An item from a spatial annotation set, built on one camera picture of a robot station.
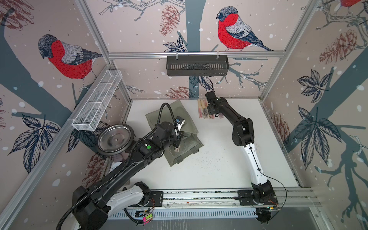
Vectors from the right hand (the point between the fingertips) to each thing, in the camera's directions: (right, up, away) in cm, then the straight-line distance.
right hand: (215, 108), depth 110 cm
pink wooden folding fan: (-11, +1, +5) cm, 12 cm away
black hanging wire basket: (-15, +32, -6) cm, 36 cm away
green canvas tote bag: (-20, -23, -17) cm, 35 cm away
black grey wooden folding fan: (-8, -3, +1) cm, 9 cm away
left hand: (-25, -12, -35) cm, 44 cm away
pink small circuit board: (-41, -53, -44) cm, 80 cm away
